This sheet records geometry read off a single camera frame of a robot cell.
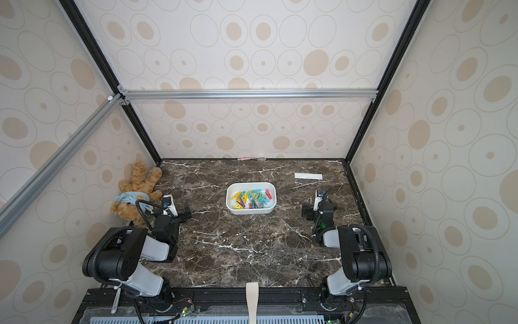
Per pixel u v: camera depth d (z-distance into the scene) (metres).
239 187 1.03
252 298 0.75
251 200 1.00
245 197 1.01
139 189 0.98
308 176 1.14
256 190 1.04
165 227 0.68
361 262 0.45
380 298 0.75
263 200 1.00
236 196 1.02
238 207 0.98
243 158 1.21
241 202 1.00
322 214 0.71
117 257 0.45
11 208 0.51
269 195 1.03
